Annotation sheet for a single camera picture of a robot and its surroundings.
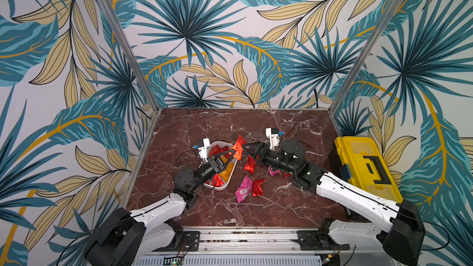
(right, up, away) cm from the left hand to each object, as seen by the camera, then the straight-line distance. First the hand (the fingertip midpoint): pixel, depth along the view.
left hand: (236, 155), depth 68 cm
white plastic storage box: (-8, +2, +29) cm, 30 cm away
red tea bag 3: (+1, +3, +1) cm, 3 cm away
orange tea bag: (-5, -12, +20) cm, 23 cm away
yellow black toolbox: (+52, -4, +10) cm, 53 cm away
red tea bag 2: (+9, -18, +16) cm, 26 cm away
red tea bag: (+7, -8, +24) cm, 26 cm away
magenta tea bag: (+4, -18, +15) cm, 24 cm away
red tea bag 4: (-9, -16, +20) cm, 27 cm away
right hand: (+3, +2, +1) cm, 4 cm away
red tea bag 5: (-10, -1, +27) cm, 29 cm away
